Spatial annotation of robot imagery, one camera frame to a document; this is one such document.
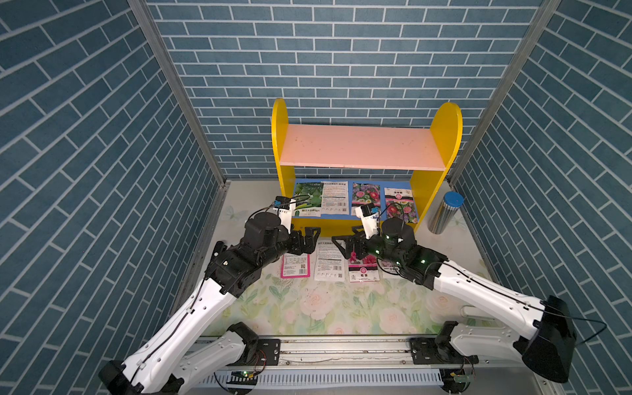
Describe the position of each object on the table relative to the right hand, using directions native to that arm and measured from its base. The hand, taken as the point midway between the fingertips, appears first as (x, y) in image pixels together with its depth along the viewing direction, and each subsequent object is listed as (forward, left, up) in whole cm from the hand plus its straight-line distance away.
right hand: (344, 234), depth 72 cm
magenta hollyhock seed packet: (+1, -8, -24) cm, 26 cm away
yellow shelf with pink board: (+33, +1, -9) cm, 34 cm away
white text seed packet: (+3, +5, -25) cm, 25 cm away
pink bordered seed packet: (0, +17, -24) cm, 29 cm away
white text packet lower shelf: (+24, +4, -10) cm, 26 cm away
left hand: (-2, +9, +5) cm, 10 cm away
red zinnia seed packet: (+23, -21, -10) cm, 33 cm away
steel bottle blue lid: (+20, -38, -11) cm, 44 cm away
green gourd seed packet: (+21, +14, -8) cm, 26 cm away
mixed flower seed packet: (+26, -7, -9) cm, 29 cm away
